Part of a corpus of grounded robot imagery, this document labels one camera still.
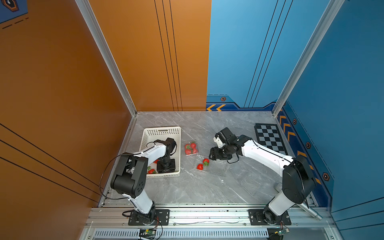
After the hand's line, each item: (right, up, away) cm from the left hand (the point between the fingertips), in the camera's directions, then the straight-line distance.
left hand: (170, 170), depth 90 cm
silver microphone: (+73, -15, -16) cm, 76 cm away
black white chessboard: (+66, +20, +12) cm, 70 cm away
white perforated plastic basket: (-16, +21, +13) cm, 29 cm away
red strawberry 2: (+14, +14, +8) cm, 22 cm away
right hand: (+26, +9, -5) cm, 28 cm away
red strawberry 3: (+10, +13, +7) cm, 18 cm away
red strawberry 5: (-10, 0, -4) cm, 11 cm away
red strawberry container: (+22, +5, -1) cm, 22 cm away
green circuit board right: (+56, -23, -20) cm, 64 cm away
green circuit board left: (-7, -24, -19) cm, 31 cm away
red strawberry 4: (+11, +11, +4) cm, 16 cm away
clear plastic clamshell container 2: (+30, +1, +2) cm, 30 cm away
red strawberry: (+18, +3, -3) cm, 18 cm away
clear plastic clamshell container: (+11, +15, +11) cm, 22 cm away
